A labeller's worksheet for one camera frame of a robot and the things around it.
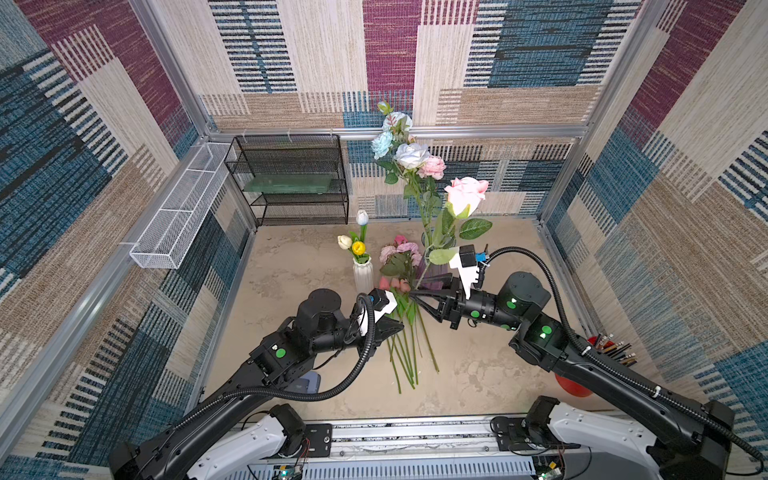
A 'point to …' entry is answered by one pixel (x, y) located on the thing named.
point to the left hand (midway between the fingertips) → (400, 325)
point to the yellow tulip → (359, 248)
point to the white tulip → (344, 242)
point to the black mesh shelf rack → (293, 154)
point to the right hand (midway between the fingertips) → (415, 293)
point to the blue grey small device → (309, 383)
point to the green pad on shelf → (290, 183)
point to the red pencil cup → (606, 344)
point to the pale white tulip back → (362, 220)
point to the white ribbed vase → (364, 276)
